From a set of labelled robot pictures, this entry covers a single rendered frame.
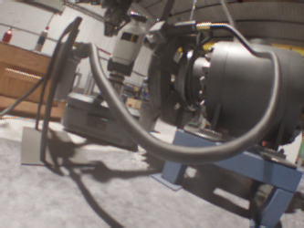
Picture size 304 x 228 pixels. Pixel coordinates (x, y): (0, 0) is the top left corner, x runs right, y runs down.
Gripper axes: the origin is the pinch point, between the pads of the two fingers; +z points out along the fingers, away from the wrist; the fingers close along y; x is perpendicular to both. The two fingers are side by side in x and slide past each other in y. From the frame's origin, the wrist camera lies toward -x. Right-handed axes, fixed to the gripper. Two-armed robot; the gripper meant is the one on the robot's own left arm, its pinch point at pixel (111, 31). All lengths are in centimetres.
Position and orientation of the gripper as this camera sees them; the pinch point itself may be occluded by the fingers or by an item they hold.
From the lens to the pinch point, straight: 67.1
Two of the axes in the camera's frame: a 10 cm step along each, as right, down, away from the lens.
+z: -2.8, 9.6, 0.3
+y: 7.3, 2.3, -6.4
